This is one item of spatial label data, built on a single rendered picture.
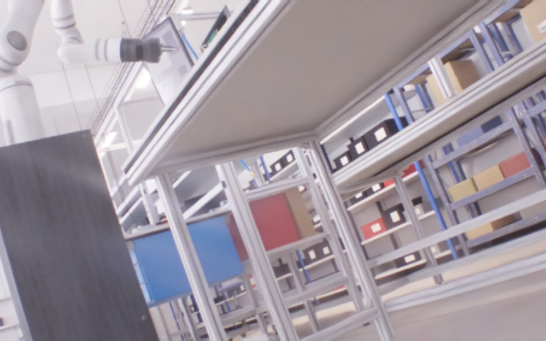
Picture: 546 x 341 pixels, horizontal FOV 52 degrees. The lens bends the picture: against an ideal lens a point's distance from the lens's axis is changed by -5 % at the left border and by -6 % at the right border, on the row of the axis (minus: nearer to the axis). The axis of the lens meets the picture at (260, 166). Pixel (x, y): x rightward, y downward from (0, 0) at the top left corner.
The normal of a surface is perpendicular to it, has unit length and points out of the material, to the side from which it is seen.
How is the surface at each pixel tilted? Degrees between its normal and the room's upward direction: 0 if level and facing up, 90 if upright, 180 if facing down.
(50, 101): 90
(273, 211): 90
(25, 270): 90
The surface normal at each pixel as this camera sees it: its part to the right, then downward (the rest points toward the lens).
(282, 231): 0.45, -0.36
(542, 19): -0.82, 0.19
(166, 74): -0.47, 0.20
